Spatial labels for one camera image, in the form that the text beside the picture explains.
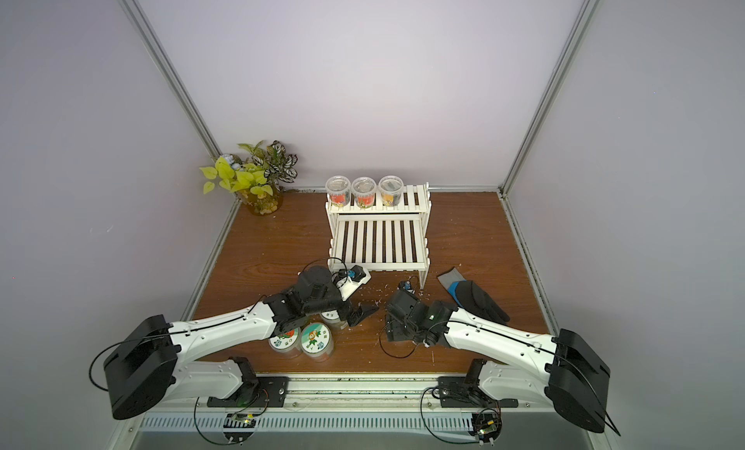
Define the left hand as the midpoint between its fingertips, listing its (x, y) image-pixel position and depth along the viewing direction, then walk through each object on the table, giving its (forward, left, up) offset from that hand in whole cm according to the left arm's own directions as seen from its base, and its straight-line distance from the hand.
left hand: (372, 294), depth 77 cm
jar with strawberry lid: (-12, +22, -6) cm, 25 cm away
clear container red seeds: (+20, +9, +20) cm, 30 cm away
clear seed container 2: (+21, -5, +20) cm, 30 cm away
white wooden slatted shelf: (+20, -2, 0) cm, 20 cm away
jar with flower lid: (-5, +11, -6) cm, 13 cm away
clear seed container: (+20, +2, +20) cm, 28 cm away
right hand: (-5, -6, -7) cm, 11 cm away
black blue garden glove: (+5, -31, -12) cm, 34 cm away
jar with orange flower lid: (-11, +14, -5) cm, 19 cm away
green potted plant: (+38, +41, +7) cm, 57 cm away
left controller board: (-28, +34, -16) cm, 46 cm away
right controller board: (-27, -29, -14) cm, 42 cm away
